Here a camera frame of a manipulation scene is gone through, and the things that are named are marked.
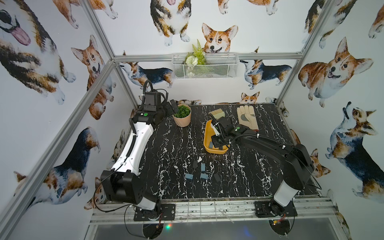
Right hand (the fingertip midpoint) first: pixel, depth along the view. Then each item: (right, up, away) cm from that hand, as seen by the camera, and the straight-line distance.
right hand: (212, 140), depth 85 cm
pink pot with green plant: (-19, +13, +15) cm, 28 cm away
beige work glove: (+28, +14, +28) cm, 42 cm away
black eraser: (+3, -21, 0) cm, 21 cm away
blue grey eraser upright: (-5, -16, +3) cm, 17 cm away
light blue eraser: (-13, -20, +1) cm, 24 cm away
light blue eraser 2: (-5, -20, +1) cm, 21 cm away
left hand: (-21, +20, -5) cm, 30 cm away
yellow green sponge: (+7, +16, +32) cm, 37 cm away
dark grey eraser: (-10, -15, +5) cm, 19 cm away
